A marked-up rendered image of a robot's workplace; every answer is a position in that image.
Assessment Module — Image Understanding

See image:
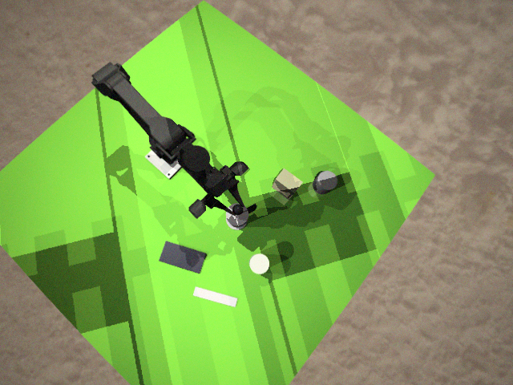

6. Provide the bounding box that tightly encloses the black cylinder with white top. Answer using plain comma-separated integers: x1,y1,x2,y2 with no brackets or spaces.
313,171,337,194

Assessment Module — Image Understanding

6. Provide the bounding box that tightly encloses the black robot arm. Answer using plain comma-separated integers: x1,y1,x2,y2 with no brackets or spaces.
91,63,234,197

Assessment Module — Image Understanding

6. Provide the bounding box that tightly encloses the glass french press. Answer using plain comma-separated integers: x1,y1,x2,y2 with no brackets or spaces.
226,203,257,230

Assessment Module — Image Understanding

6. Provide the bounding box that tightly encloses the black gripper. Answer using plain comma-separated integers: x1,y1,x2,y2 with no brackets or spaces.
188,161,248,219

